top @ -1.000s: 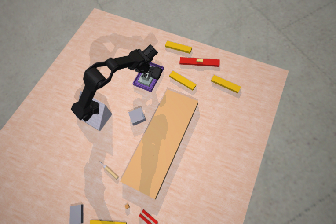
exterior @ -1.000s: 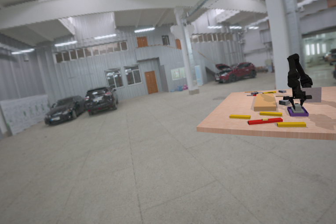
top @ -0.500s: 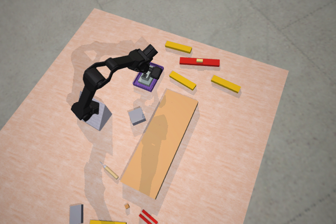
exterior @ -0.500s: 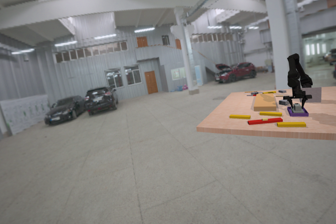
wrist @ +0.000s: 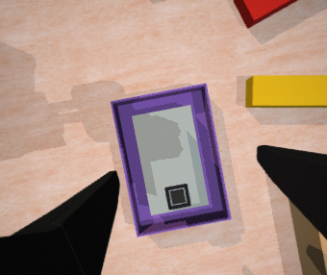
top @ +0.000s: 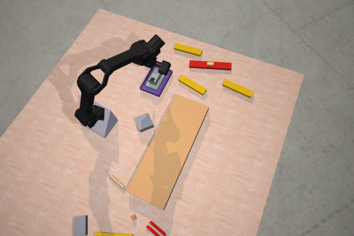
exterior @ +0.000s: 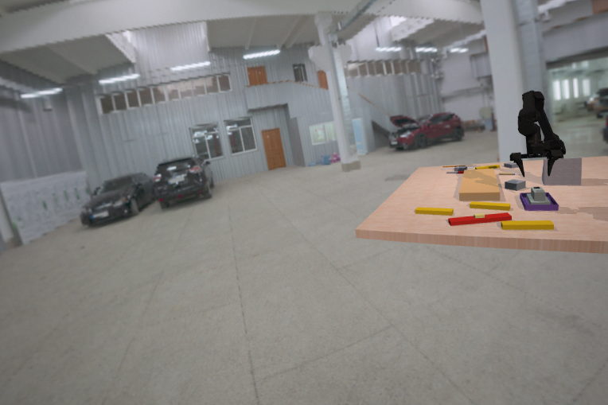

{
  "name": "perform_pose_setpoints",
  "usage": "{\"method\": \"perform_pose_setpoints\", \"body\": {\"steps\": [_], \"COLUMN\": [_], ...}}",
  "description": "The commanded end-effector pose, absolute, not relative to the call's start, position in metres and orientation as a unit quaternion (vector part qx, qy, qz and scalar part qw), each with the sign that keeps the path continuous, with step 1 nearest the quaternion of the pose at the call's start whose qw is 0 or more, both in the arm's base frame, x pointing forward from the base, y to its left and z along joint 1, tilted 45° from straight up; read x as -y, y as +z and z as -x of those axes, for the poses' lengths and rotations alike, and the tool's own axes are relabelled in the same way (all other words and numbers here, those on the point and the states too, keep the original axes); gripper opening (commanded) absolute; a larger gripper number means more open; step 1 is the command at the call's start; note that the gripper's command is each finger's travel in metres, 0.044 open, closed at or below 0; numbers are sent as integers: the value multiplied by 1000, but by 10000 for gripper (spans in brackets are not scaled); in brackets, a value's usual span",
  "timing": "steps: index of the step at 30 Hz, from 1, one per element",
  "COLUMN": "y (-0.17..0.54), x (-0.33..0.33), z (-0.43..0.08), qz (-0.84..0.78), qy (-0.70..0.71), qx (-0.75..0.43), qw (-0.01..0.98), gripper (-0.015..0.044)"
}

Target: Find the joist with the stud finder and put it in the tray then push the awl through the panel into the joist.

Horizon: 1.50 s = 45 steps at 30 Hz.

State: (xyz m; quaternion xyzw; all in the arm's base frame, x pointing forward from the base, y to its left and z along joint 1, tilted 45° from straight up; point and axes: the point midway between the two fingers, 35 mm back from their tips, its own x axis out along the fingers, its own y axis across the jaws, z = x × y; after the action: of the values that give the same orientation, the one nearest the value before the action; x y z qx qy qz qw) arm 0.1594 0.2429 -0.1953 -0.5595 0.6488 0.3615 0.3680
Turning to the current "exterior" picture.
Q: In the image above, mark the red flat bar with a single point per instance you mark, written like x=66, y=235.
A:
x=480, y=218

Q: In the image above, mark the tan rectangular panel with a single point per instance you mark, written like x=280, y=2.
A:
x=479, y=185

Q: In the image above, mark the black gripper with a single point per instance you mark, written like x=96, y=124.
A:
x=552, y=154

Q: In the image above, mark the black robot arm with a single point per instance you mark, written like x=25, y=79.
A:
x=533, y=111

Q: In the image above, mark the purple rectangular tray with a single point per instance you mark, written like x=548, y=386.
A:
x=538, y=207

